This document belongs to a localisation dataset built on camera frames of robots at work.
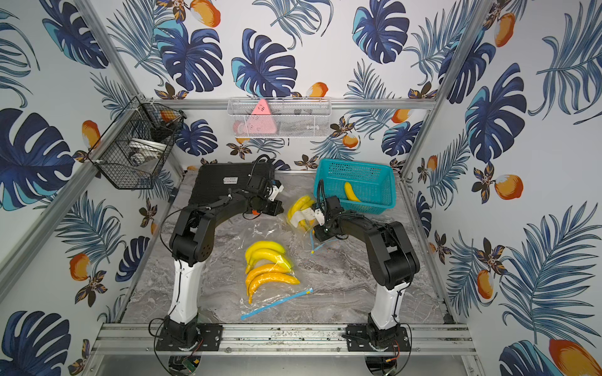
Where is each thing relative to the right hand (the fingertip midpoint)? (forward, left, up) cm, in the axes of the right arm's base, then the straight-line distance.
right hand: (322, 231), depth 99 cm
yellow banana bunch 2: (-13, +20, +6) cm, 25 cm away
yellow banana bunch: (+10, +8, +7) cm, 15 cm away
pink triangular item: (+27, +24, +35) cm, 51 cm away
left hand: (+9, +17, +5) cm, 20 cm away
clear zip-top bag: (+2, +8, +8) cm, 12 cm away
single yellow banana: (+21, -14, +1) cm, 25 cm away
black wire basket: (+12, +68, +32) cm, 77 cm away
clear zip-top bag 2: (-27, +19, 0) cm, 33 cm away
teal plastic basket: (+26, -21, -1) cm, 34 cm away
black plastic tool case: (+24, +50, +6) cm, 56 cm away
